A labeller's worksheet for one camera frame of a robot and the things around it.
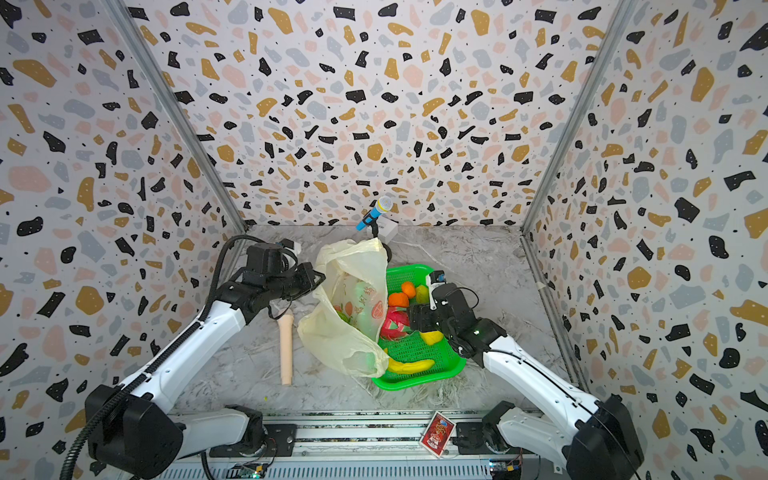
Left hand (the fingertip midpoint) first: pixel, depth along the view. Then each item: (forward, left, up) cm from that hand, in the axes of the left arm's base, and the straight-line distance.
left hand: (326, 270), depth 78 cm
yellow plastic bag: (+6, -6, -15) cm, 17 cm away
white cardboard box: (+35, -15, -21) cm, 43 cm away
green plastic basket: (-14, -24, -24) cm, 37 cm away
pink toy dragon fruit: (-8, -19, -15) cm, 25 cm away
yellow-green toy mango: (+5, -27, -20) cm, 34 cm away
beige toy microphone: (-4, +16, -22) cm, 27 cm away
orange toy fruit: (+1, -19, -18) cm, 26 cm away
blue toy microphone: (+24, -15, +1) cm, 28 cm away
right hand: (-6, -23, -7) cm, 25 cm away
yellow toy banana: (-18, -22, -21) cm, 36 cm away
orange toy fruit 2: (+6, -22, -19) cm, 30 cm away
